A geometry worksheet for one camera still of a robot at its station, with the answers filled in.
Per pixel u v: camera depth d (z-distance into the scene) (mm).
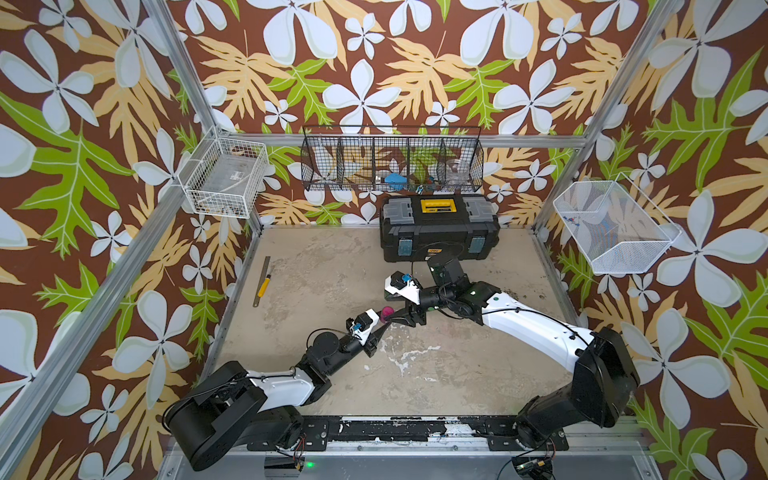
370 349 703
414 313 666
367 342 695
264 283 1031
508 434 735
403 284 646
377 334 712
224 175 863
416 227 961
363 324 642
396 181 955
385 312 744
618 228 819
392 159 992
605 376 426
